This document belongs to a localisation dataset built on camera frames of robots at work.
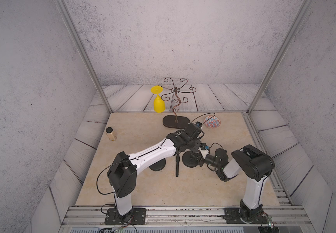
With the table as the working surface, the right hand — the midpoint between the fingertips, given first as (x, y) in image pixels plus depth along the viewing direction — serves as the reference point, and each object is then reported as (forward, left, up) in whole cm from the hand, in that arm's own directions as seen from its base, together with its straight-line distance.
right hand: (192, 151), depth 90 cm
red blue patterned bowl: (+28, -18, -5) cm, 34 cm away
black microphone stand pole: (-5, -4, +7) cm, 9 cm away
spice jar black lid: (+15, +55, +3) cm, 57 cm away
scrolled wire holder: (+29, +9, +24) cm, 39 cm away
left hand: (-1, -3, +10) cm, 10 cm away
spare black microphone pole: (-2, +9, -6) cm, 11 cm away
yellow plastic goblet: (+26, +21, +16) cm, 37 cm away
